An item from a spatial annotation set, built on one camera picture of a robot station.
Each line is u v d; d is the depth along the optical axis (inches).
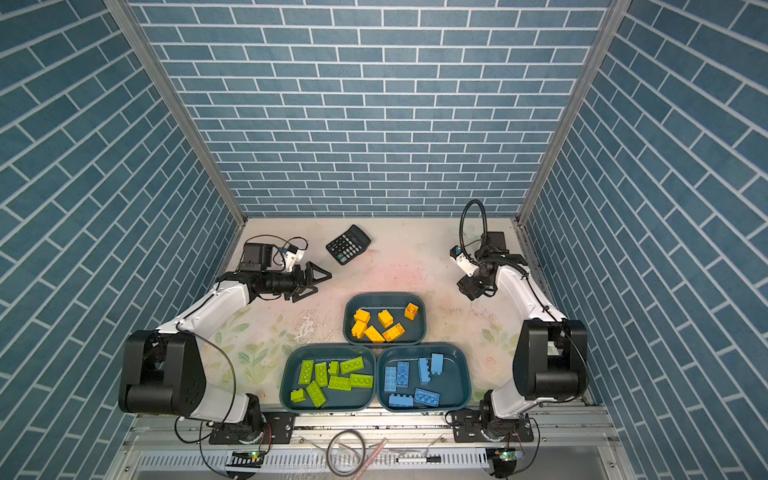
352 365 32.7
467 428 29.0
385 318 35.8
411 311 35.9
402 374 32.3
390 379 31.8
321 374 32.0
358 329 34.8
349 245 43.4
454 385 32.2
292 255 32.3
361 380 31.7
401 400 29.7
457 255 31.9
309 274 30.3
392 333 34.9
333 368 31.8
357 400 30.8
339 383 31.6
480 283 30.2
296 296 32.7
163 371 16.9
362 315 36.0
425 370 31.7
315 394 30.6
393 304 36.9
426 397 30.3
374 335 35.0
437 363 32.2
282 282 29.5
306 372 32.3
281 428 28.8
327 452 27.4
